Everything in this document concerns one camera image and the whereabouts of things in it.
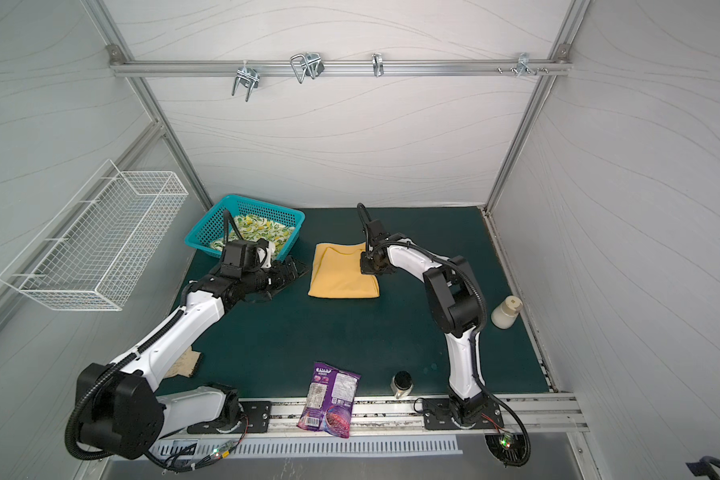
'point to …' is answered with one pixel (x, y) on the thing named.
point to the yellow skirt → (337, 272)
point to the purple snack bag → (329, 403)
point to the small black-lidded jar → (401, 384)
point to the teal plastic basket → (222, 209)
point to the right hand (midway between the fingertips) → (373, 261)
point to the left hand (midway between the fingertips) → (303, 269)
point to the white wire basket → (92, 253)
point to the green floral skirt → (253, 228)
